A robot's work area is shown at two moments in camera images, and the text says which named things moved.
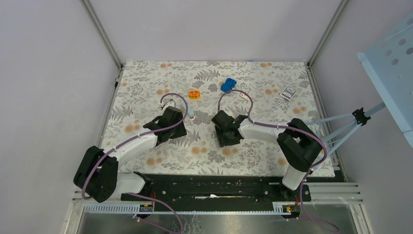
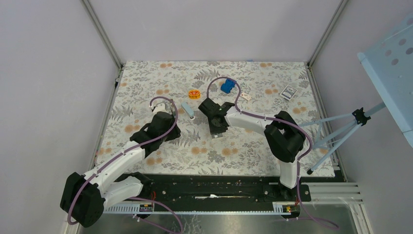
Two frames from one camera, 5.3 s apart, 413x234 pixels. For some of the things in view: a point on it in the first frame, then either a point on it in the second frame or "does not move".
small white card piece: (245, 96) does not move
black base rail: (219, 188) does not move
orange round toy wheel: (194, 94) does not move
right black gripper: (221, 141) -> (214, 130)
